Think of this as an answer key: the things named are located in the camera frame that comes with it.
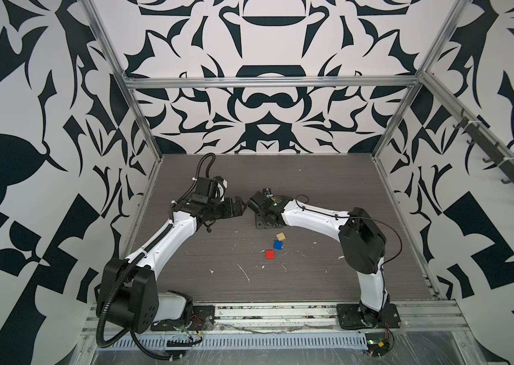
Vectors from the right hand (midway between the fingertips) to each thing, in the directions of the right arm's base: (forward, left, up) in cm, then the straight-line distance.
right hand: (263, 221), depth 91 cm
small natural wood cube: (-5, -7, -5) cm, 9 cm away
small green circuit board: (-39, -34, -7) cm, 53 cm away
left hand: (+2, +10, +10) cm, 14 cm away
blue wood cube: (-8, -6, -6) cm, 11 cm away
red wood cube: (-11, -2, -7) cm, 13 cm away
